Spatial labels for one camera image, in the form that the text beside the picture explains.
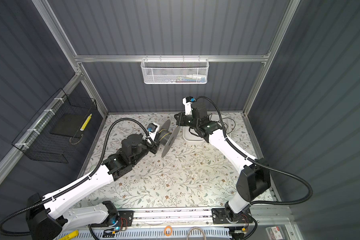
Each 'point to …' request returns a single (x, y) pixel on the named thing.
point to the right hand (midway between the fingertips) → (176, 116)
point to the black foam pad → (69, 124)
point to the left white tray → (189, 135)
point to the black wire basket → (51, 135)
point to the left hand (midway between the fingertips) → (158, 133)
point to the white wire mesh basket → (174, 71)
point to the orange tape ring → (165, 231)
